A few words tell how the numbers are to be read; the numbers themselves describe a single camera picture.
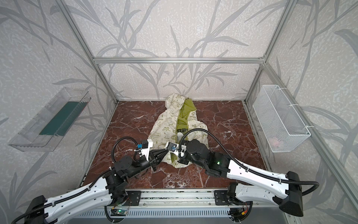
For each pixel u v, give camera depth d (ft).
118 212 2.32
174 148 1.78
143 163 1.99
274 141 2.37
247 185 1.56
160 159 2.15
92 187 1.69
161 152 2.12
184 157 1.86
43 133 2.04
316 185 1.42
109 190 1.77
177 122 3.41
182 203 2.42
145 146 1.93
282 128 2.00
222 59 3.17
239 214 2.28
